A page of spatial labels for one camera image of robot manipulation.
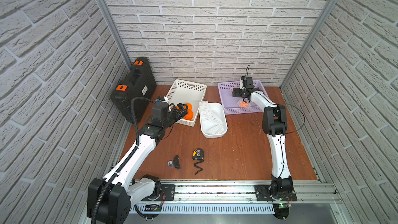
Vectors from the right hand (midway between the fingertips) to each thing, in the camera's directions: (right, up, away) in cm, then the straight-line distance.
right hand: (242, 91), depth 112 cm
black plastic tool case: (-67, +4, -21) cm, 71 cm away
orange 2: (-38, -13, -9) cm, 41 cm away
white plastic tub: (-18, -13, -9) cm, 24 cm away
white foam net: (-26, -17, -16) cm, 35 cm away
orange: (-38, -17, -15) cm, 44 cm away
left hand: (-38, -11, -33) cm, 51 cm away
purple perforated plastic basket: (-7, -11, -9) cm, 16 cm away
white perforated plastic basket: (-44, -1, +3) cm, 44 cm away
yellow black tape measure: (-31, -37, -29) cm, 57 cm away
